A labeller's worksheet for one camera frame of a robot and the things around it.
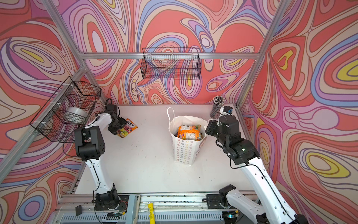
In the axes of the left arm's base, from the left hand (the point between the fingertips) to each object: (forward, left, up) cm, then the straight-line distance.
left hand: (124, 125), depth 102 cm
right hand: (-20, -57, +27) cm, 66 cm away
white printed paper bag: (-27, -45, +12) cm, 54 cm away
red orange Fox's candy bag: (-3, -3, -1) cm, 4 cm away
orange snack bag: (-18, -48, +16) cm, 54 cm away
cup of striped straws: (+10, -69, +13) cm, 71 cm away
